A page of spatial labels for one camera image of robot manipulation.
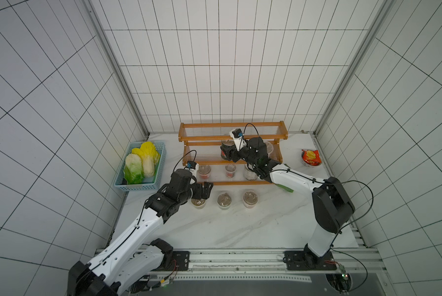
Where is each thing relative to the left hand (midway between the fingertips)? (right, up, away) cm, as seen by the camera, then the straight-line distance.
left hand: (199, 187), depth 79 cm
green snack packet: (+31, +4, -19) cm, 37 cm away
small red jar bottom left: (+1, +5, +14) cm, 15 cm away
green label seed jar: (+11, -8, +5) cm, 14 cm away
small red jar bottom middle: (+14, +6, +14) cm, 21 cm away
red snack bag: (+60, +11, +21) cm, 65 cm away
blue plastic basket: (-27, -1, +14) cm, 30 cm away
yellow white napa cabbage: (-30, +12, +21) cm, 39 cm away
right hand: (+9, +19, +5) cm, 22 cm away
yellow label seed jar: (-1, -9, +5) cm, 10 cm away
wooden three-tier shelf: (-1, +19, +16) cm, 24 cm away
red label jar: (+23, -7, +7) cm, 25 cm away
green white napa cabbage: (-34, +6, +11) cm, 36 cm away
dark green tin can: (+12, +17, +1) cm, 21 cm away
